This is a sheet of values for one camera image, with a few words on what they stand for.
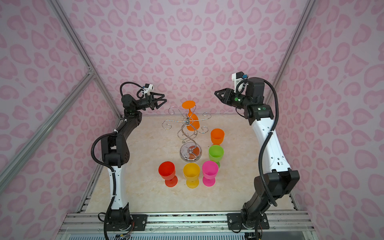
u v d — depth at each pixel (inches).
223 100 25.2
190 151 38.5
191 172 31.8
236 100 24.0
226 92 24.7
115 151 24.5
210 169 31.6
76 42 31.3
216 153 34.6
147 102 31.5
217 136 34.9
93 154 21.1
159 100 32.5
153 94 32.1
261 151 17.1
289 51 33.0
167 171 30.7
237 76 24.7
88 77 34.7
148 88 33.7
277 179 16.3
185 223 29.4
